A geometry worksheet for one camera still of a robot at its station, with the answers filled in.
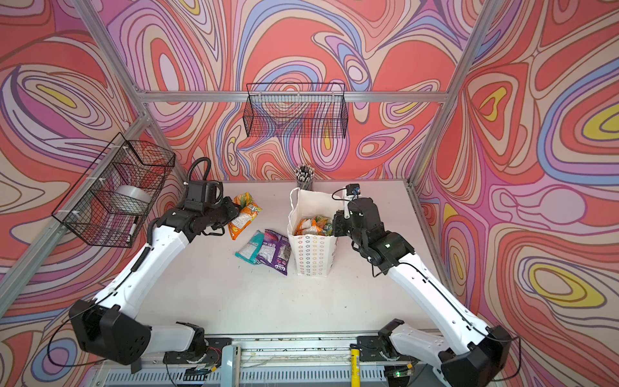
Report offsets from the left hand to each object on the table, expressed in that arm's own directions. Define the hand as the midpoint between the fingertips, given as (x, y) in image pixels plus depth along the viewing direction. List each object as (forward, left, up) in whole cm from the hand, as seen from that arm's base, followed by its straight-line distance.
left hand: (243, 205), depth 79 cm
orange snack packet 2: (-1, -25, -10) cm, 27 cm away
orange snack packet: (-3, -2, 0) cm, 4 cm away
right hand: (-6, -31, +1) cm, 32 cm away
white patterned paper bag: (-13, -23, -4) cm, 27 cm away
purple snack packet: (-6, -9, -20) cm, 23 cm away
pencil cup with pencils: (+22, -20, -7) cm, 31 cm away
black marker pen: (-11, +32, 0) cm, 34 cm away
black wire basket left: (-9, +41, +9) cm, 43 cm away
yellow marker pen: (-43, -36, -23) cm, 60 cm away
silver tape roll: (-4, +31, +8) cm, 32 cm away
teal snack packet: (-6, +1, -21) cm, 22 cm away
